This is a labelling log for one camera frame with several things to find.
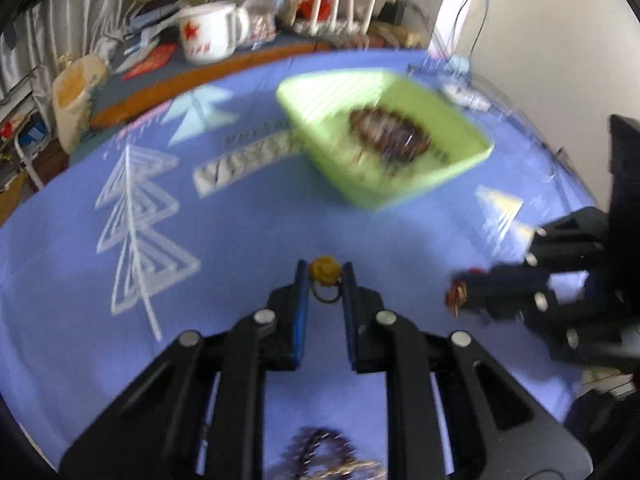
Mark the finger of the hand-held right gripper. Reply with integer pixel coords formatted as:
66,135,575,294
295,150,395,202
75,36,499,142
525,207,610,273
452,269,626,367

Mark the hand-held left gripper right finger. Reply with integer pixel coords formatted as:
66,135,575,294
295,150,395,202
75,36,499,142
341,261,593,480

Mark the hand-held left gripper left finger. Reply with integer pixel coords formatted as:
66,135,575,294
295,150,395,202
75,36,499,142
59,259,308,480

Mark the yellow bead charm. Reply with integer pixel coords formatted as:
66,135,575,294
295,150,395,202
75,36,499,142
308,256,343,306

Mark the red bead bracelet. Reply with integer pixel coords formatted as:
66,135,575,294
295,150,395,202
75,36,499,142
444,270,483,318

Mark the brown wooden bead bracelet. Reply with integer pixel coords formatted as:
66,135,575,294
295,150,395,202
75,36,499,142
347,105,433,163

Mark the green plastic tray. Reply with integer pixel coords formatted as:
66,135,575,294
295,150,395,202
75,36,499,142
276,70,496,211

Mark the white power strip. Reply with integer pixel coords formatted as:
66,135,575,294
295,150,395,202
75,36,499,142
442,82,493,111

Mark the wooden desk with blue top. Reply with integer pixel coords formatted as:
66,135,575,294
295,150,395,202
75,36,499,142
90,25,436,128

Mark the white router with antennas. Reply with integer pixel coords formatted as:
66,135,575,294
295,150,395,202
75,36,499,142
292,0,386,50

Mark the white mug with red star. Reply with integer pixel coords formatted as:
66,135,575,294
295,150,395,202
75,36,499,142
177,2,251,65

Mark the red booklet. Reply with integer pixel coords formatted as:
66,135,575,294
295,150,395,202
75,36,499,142
122,44,178,82

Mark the clear plastic bag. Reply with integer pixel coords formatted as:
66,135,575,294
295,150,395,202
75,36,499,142
245,0,282,47

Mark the cream printed cloth bag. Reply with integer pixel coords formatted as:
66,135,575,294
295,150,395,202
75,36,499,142
52,57,108,153

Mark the blue white shoe box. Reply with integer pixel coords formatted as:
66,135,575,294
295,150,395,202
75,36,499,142
15,112,51,148

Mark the stack of folded clothes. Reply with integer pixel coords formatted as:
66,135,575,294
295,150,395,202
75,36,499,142
122,0,183,56

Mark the dark purple bead bracelet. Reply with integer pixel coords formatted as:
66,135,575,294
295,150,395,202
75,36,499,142
284,426,362,480

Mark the black wall cable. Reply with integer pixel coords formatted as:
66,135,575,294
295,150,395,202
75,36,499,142
447,0,491,56

